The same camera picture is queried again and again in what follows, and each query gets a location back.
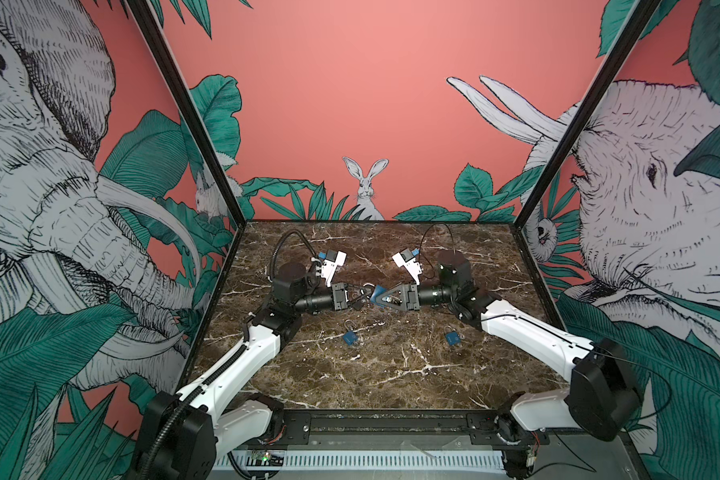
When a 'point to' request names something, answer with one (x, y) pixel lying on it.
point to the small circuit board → (263, 458)
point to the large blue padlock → (378, 290)
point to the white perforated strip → (368, 461)
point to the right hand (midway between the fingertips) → (379, 301)
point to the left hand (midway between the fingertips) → (370, 292)
